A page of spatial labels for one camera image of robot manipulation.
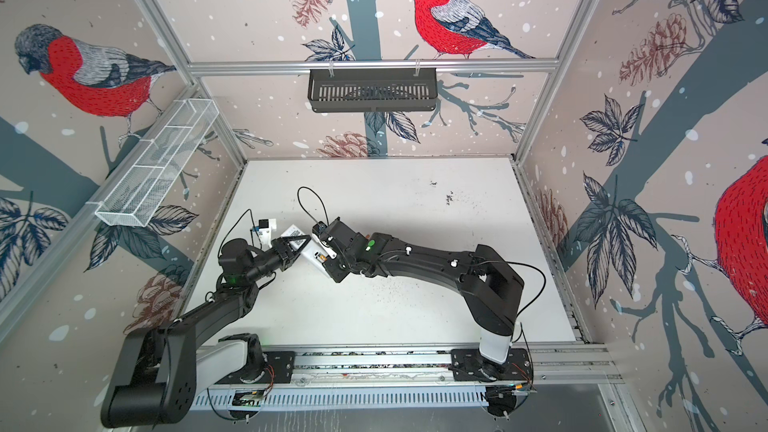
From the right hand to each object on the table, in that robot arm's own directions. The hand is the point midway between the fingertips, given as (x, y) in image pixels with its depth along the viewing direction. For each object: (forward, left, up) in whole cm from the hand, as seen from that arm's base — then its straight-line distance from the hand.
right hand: (329, 264), depth 81 cm
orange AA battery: (+1, +1, +1) cm, 2 cm away
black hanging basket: (+60, -8, +17) cm, 63 cm away
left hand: (+4, +5, +6) cm, 9 cm away
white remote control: (+2, +5, +4) cm, 7 cm away
